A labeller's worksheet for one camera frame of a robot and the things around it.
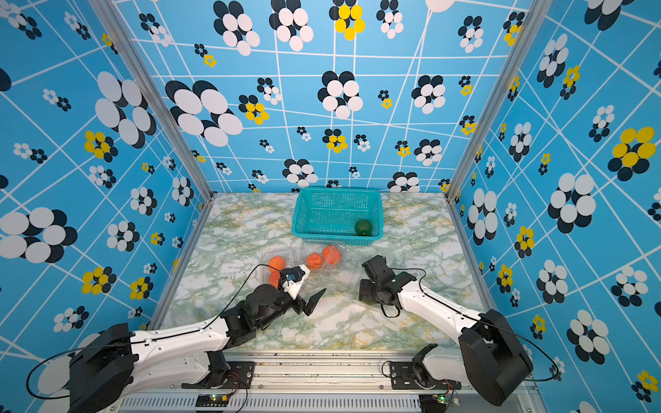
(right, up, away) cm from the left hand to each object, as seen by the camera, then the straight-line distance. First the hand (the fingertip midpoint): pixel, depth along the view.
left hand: (317, 277), depth 77 cm
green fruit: (+17, +14, +25) cm, 33 cm away
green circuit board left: (-30, -34, -4) cm, 45 cm away
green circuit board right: (+33, -34, -6) cm, 47 cm away
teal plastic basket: (+2, +19, +36) cm, 40 cm away
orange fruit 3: (-2, +2, +16) cm, 16 cm away
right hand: (+18, -7, +10) cm, 22 cm away
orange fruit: (-16, +2, +15) cm, 22 cm away
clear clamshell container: (-5, +6, +24) cm, 25 cm away
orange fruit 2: (+4, +5, +13) cm, 14 cm away
